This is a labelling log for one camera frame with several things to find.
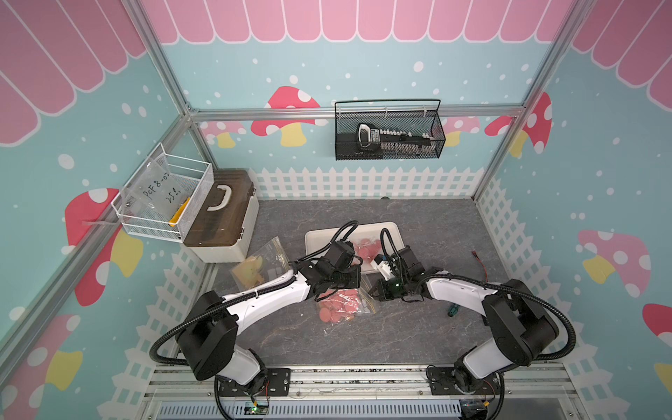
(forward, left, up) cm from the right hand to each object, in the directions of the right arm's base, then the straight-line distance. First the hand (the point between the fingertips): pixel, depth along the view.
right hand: (368, 295), depth 86 cm
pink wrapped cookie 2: (+23, -1, -1) cm, 23 cm away
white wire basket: (+26, +54, +30) cm, 68 cm away
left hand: (+1, +3, +7) cm, 7 cm away
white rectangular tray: (+8, -6, +23) cm, 25 cm away
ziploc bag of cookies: (-3, +9, -1) cm, 10 cm away
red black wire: (+20, -43, -5) cm, 48 cm away
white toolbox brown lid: (+23, +53, +9) cm, 58 cm away
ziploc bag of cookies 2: (+15, +39, -4) cm, 42 cm away
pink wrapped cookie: (+18, -1, -2) cm, 18 cm away
